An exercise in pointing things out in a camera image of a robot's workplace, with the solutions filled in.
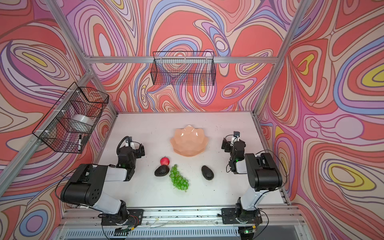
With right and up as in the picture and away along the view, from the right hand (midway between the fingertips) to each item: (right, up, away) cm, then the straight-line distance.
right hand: (232, 141), depth 97 cm
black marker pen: (-81, 0, -25) cm, 85 cm away
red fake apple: (-43, -11, -8) cm, 45 cm away
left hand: (-63, -1, -4) cm, 63 cm away
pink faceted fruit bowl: (-28, -1, +4) cm, 29 cm away
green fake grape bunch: (-34, -20, -17) cm, 43 cm away
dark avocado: (-44, -16, -13) cm, 48 cm away
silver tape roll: (-80, +14, -23) cm, 85 cm away
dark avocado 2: (-17, -17, -13) cm, 28 cm away
